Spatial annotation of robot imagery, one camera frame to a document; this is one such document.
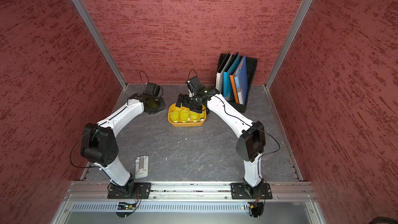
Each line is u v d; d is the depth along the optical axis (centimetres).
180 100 73
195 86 63
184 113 93
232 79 87
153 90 71
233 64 92
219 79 89
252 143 47
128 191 66
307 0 77
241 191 74
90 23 85
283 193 75
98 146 46
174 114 95
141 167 80
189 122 98
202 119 98
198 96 59
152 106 75
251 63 101
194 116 95
